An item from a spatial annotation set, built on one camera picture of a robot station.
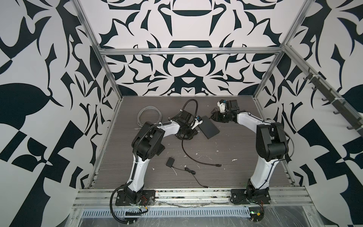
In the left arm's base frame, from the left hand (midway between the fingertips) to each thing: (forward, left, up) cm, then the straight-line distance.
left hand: (197, 129), depth 98 cm
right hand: (+7, -11, +6) cm, 15 cm away
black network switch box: (+3, -8, -3) cm, 9 cm away
